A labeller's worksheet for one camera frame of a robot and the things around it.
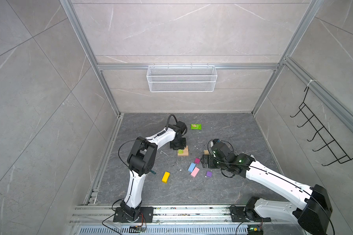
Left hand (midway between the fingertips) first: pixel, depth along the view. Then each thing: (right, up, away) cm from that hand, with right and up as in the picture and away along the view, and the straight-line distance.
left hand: (183, 145), depth 97 cm
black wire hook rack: (+65, +11, -29) cm, 72 cm away
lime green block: (-2, -4, -3) cm, 5 cm away
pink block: (+7, -15, -9) cm, 19 cm away
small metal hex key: (-15, -5, +1) cm, 16 cm away
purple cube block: (+16, -16, -9) cm, 24 cm away
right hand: (+13, -5, -17) cm, 22 cm away
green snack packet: (+11, +13, +13) cm, 21 cm away
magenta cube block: (+9, -9, -5) cm, 14 cm away
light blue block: (+5, -13, -7) cm, 16 cm away
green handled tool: (-18, -15, -9) cm, 25 cm away
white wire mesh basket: (-3, +46, +4) cm, 47 cm away
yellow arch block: (-10, -17, -13) cm, 24 cm away
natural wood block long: (+2, -5, -2) cm, 5 cm away
